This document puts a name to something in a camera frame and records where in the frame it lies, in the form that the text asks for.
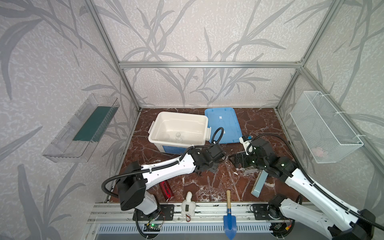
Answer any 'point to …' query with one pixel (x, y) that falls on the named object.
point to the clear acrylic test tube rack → (243, 163)
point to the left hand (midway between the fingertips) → (214, 160)
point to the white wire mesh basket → (326, 136)
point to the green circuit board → (152, 227)
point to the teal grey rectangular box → (259, 183)
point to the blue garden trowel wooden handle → (229, 220)
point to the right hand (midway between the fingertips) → (235, 151)
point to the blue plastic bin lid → (226, 118)
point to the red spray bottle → (166, 190)
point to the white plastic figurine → (188, 206)
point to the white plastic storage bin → (175, 132)
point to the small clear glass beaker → (178, 136)
